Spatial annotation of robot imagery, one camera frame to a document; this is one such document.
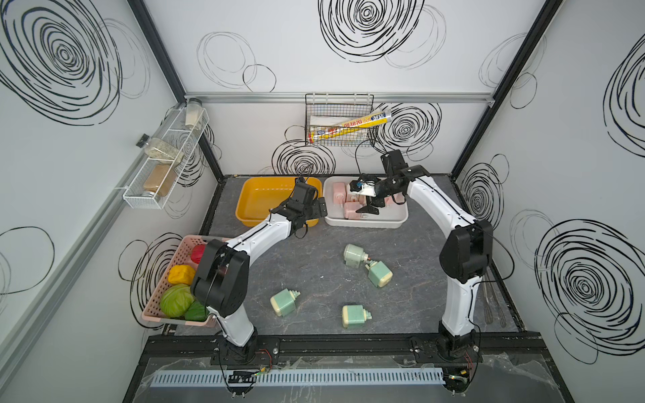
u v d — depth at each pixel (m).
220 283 0.46
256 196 1.07
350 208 0.99
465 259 0.52
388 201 0.81
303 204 0.69
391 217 1.03
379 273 0.83
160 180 0.67
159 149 0.71
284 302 0.76
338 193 1.04
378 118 0.83
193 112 0.86
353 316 0.74
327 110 0.96
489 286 0.85
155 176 0.68
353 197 1.03
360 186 0.75
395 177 0.68
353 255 0.86
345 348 0.75
